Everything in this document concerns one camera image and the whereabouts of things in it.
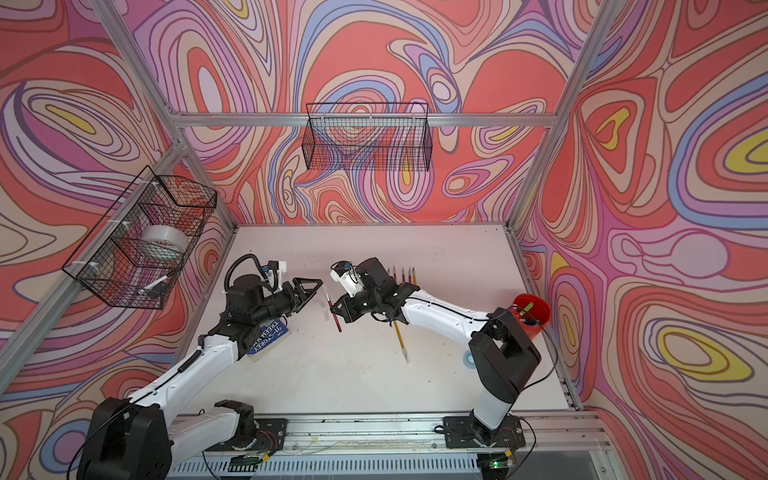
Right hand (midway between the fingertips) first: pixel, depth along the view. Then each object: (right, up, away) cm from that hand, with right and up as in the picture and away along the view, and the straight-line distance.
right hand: (336, 316), depth 80 cm
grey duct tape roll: (-42, +22, -6) cm, 48 cm away
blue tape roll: (+38, -14, +4) cm, 40 cm away
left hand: (-3, +8, -2) cm, 9 cm away
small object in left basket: (-42, +9, -8) cm, 44 cm away
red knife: (0, +2, -2) cm, 2 cm away
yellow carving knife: (+24, +9, +24) cm, 35 cm away
